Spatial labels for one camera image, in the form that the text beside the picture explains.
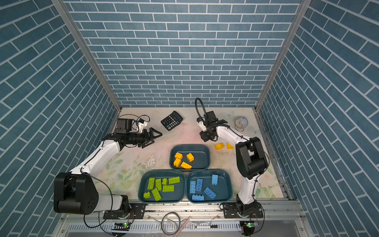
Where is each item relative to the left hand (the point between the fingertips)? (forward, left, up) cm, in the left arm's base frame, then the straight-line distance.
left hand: (158, 137), depth 82 cm
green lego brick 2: (-22, -6, -17) cm, 29 cm away
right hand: (+9, -27, -10) cm, 30 cm away
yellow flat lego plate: (+3, -37, -15) cm, 40 cm away
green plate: (-18, -9, -17) cm, 26 cm away
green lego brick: (-26, 0, -16) cm, 30 cm away
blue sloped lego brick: (-19, -32, -14) cm, 40 cm away
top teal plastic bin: (-1, -25, -16) cm, 30 cm away
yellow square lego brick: (-9, -10, -15) cm, 20 cm away
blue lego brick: (-21, -23, -16) cm, 35 cm away
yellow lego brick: (-10, -15, -17) cm, 25 cm away
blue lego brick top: (-28, -22, -15) cm, 39 cm away
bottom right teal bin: (-22, -29, -17) cm, 40 cm away
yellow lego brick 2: (-5, -11, -16) cm, 19 cm away
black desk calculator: (+26, -4, -16) cm, 30 cm away
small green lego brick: (-19, -4, -16) cm, 25 cm away
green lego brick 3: (-20, 0, -17) cm, 26 cm away
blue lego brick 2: (-26, -29, -16) cm, 42 cm away
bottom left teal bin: (-22, -2, -17) cm, 27 cm away
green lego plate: (-20, +4, -18) cm, 27 cm away
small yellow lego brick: (-5, -18, -15) cm, 24 cm away
